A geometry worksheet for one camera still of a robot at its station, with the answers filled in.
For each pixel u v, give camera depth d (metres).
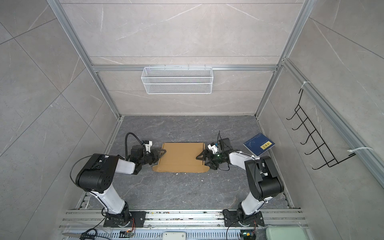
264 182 0.46
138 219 0.73
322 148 0.64
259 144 1.04
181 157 0.86
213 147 0.88
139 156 0.78
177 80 1.00
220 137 1.07
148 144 0.90
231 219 0.73
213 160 0.80
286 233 0.67
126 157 0.73
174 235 0.67
